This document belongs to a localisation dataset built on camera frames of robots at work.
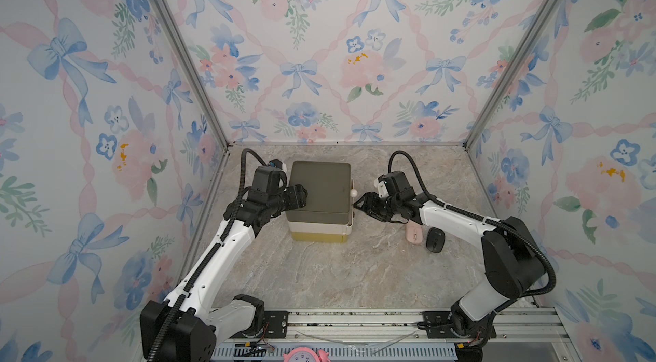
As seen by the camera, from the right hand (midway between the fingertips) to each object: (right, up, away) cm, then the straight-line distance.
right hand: (360, 206), depth 88 cm
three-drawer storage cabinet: (-11, 0, -6) cm, 13 cm away
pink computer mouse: (+19, -9, +2) cm, 21 cm away
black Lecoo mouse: (+26, -11, 0) cm, 28 cm away
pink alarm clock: (-17, -36, -21) cm, 45 cm away
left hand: (-20, +6, -9) cm, 22 cm away
